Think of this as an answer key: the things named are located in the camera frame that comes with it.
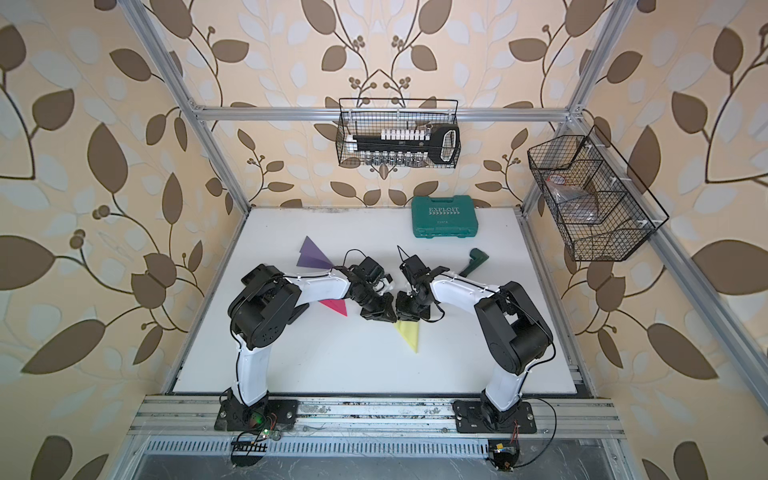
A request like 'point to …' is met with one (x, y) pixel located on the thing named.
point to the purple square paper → (311, 256)
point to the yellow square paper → (410, 331)
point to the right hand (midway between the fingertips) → (399, 316)
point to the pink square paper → (336, 304)
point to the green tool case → (444, 217)
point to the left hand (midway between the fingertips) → (395, 315)
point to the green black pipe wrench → (474, 264)
